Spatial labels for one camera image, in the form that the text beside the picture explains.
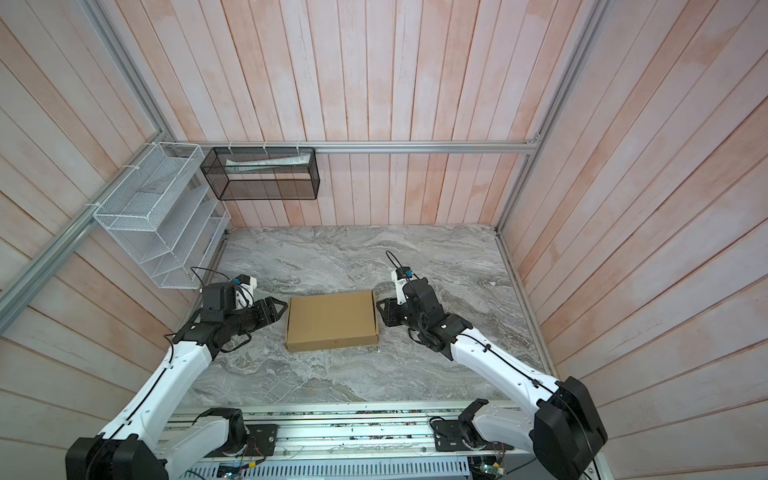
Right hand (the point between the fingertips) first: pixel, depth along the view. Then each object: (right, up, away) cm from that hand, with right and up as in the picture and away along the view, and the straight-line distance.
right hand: (381, 303), depth 81 cm
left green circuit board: (-37, -39, -10) cm, 55 cm away
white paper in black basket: (-44, +40, +8) cm, 60 cm away
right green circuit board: (+25, -39, -10) cm, 47 cm away
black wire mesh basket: (-43, +43, +25) cm, 65 cm away
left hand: (-28, -3, +1) cm, 29 cm away
